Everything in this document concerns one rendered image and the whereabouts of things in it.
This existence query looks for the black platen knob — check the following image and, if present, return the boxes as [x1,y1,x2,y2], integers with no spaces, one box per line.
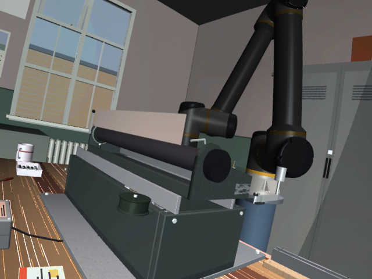
[202,148,232,183]

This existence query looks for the black platen roller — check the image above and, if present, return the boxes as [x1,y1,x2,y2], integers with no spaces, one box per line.
[94,127,208,173]

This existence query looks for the dark typewriter carriage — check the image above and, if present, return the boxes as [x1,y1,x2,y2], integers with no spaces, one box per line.
[87,125,252,202]

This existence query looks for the white parts tray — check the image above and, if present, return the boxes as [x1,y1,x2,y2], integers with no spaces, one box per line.
[16,162,44,177]

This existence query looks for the pale paper sheet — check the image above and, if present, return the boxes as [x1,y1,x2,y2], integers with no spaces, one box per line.
[94,109,188,146]

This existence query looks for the dark green ribbon spool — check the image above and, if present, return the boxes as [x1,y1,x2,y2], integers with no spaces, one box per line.
[117,192,152,217]

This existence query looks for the silver cylinder with pin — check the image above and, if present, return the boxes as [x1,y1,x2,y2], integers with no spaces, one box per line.
[275,166,288,195]

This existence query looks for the dark green typewriter body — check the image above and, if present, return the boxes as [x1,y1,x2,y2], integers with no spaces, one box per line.
[63,153,245,279]

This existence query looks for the blue bin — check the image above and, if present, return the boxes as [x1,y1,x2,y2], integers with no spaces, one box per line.
[234,197,277,253]

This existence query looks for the white radiator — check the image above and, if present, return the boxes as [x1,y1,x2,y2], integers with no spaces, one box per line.
[47,138,90,164]

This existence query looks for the large paned window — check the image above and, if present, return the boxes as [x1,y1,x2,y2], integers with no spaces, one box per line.
[5,0,137,135]

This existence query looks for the grey locker cabinet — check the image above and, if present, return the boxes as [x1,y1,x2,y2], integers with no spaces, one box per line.
[301,60,372,256]

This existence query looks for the white mug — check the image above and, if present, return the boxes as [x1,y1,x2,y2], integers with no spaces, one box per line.
[15,142,35,162]

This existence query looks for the grey metal channel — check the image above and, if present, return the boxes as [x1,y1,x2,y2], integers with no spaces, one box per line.
[271,246,349,279]

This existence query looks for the white printed paper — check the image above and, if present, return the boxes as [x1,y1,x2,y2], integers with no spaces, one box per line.
[18,265,65,279]

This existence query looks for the orange box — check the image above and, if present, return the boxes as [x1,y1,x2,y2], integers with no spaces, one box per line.
[350,36,372,63]

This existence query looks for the grey box device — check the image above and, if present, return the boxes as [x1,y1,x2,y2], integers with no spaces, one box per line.
[0,199,13,250]

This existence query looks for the grey carriage front rail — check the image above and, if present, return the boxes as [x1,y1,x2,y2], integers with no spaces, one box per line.
[76,145,183,215]

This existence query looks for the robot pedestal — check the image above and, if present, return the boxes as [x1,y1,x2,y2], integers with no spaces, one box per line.
[245,167,284,205]

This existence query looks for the black cable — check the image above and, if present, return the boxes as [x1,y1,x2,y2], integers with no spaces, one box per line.
[10,226,64,242]

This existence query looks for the pale wall poster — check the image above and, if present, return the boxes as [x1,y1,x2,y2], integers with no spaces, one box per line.
[0,0,30,19]

